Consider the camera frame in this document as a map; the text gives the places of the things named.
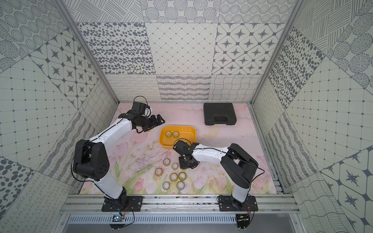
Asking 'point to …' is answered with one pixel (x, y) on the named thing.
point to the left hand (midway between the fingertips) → (159, 121)
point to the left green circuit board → (117, 218)
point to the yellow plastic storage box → (187, 133)
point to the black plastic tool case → (219, 113)
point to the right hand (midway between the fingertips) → (186, 166)
